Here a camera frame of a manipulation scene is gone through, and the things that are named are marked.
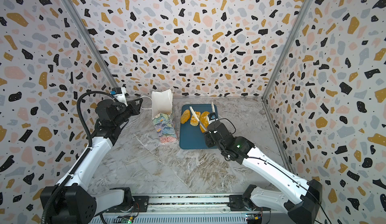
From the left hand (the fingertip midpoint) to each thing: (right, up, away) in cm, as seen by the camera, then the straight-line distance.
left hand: (141, 96), depth 74 cm
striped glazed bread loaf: (+24, -14, +27) cm, 39 cm away
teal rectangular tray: (+23, -25, +26) cm, 43 cm away
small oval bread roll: (+18, -11, +31) cm, 38 cm away
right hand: (+32, -16, -1) cm, 36 cm away
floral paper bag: (+9, -9, +4) cm, 14 cm away
